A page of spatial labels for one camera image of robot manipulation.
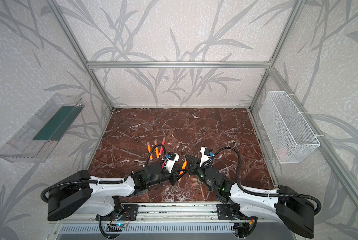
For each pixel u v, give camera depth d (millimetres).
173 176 721
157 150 961
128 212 724
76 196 423
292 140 599
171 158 682
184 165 739
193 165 662
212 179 568
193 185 824
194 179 845
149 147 971
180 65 1824
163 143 995
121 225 704
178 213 753
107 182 498
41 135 662
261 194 481
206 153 666
